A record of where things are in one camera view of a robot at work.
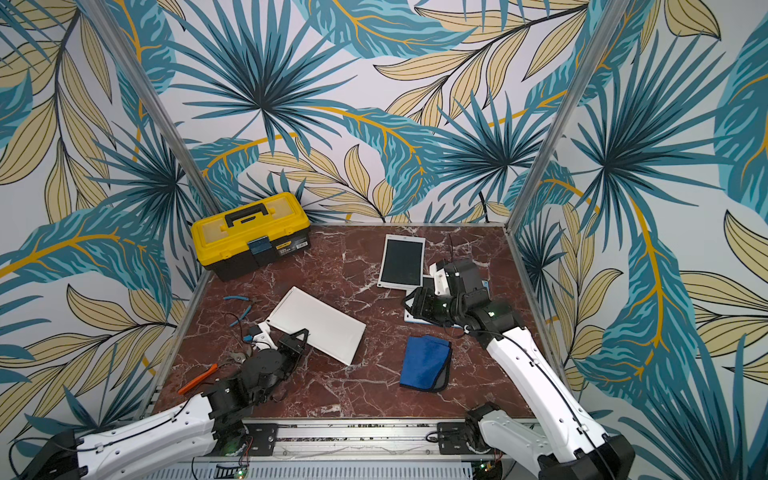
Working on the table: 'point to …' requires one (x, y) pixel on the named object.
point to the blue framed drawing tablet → (409, 316)
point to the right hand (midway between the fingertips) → (409, 304)
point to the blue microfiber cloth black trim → (426, 363)
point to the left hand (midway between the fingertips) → (312, 334)
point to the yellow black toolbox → (238, 241)
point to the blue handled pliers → (253, 301)
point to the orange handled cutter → (204, 374)
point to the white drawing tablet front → (401, 262)
